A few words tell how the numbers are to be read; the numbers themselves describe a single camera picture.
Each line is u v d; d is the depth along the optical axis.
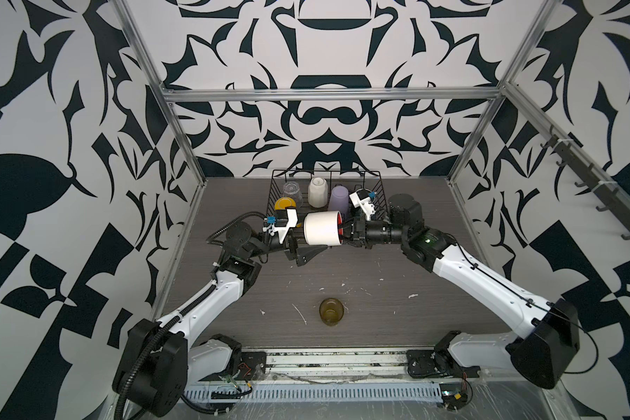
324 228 0.61
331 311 0.83
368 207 0.66
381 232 0.61
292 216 0.56
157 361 0.40
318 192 1.01
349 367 0.74
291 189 1.02
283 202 0.97
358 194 0.68
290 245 0.62
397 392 0.71
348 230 0.65
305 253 0.59
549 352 0.39
